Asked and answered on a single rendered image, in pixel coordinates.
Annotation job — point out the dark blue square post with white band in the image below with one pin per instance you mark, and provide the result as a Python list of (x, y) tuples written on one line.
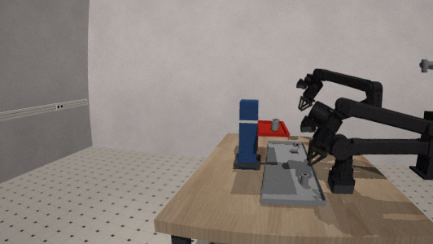
[(247, 158)]

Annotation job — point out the red rimmed tray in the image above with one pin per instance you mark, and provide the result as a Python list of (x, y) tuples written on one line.
[(264, 129)]

